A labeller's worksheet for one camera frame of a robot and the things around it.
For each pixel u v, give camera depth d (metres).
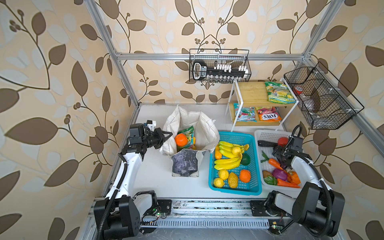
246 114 0.89
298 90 0.81
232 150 0.89
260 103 0.77
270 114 0.89
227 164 0.86
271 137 0.94
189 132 0.93
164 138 0.72
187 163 0.75
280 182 0.75
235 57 0.91
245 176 0.79
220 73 0.83
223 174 0.81
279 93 0.76
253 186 0.77
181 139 0.83
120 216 0.40
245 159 0.85
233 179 0.79
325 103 0.73
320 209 0.42
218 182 0.78
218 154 0.89
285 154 0.64
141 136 0.63
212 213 0.74
